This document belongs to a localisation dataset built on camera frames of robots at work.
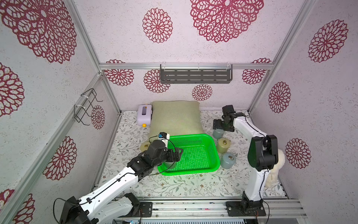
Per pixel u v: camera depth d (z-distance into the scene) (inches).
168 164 33.7
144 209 28.8
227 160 32.8
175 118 41.9
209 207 29.9
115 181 18.4
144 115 41.7
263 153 20.6
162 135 26.5
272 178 30.0
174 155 26.0
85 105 30.5
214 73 37.2
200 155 37.3
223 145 35.5
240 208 28.7
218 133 39.1
